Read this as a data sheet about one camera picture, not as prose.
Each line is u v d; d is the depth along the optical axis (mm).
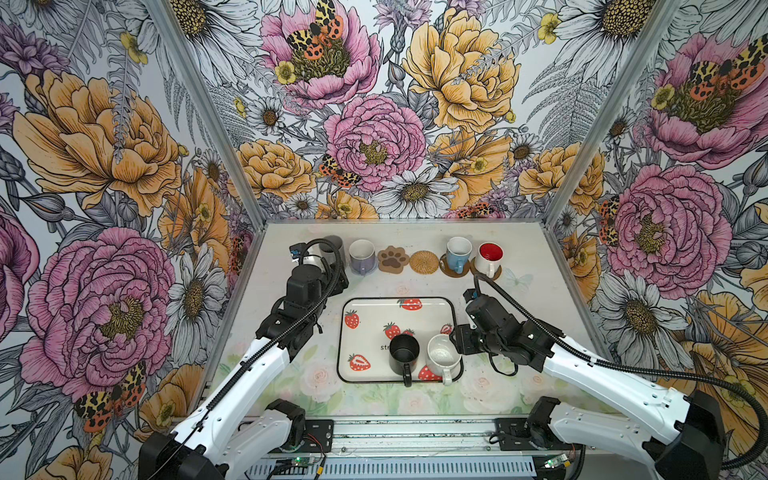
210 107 885
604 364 470
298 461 714
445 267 1074
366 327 925
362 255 1076
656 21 730
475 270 1058
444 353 866
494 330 577
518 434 739
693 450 378
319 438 732
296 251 661
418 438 761
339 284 711
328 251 995
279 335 556
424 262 1088
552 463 715
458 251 1022
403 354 856
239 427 457
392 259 1103
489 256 1044
